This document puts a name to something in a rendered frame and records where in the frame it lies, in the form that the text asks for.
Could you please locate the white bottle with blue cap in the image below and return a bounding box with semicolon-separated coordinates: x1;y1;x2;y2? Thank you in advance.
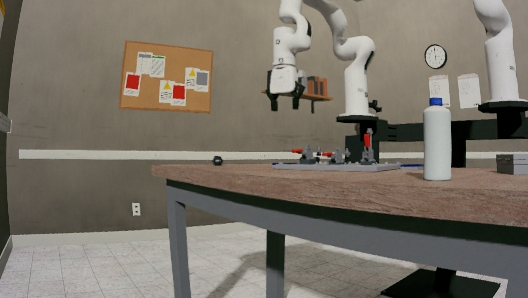
423;97;451;181

